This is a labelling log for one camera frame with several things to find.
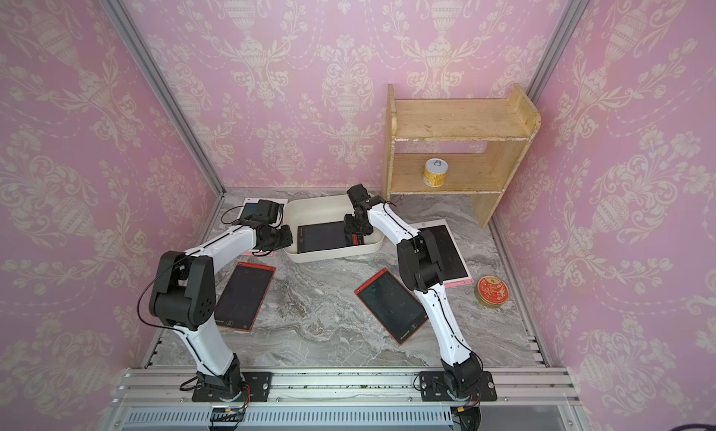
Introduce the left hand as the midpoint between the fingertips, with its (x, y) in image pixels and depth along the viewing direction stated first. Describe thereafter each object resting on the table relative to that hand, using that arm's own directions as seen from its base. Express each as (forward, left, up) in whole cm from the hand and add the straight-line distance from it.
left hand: (290, 240), depth 98 cm
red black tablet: (+5, -10, -4) cm, 12 cm away
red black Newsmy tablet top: (-20, +13, -6) cm, 25 cm away
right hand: (+7, -21, -3) cm, 23 cm away
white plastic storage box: (+18, -10, -3) cm, 21 cm away
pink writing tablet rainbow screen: (+18, +20, -4) cm, 28 cm away
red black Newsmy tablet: (-20, -35, -7) cm, 41 cm away
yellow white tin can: (+13, -49, +21) cm, 55 cm away
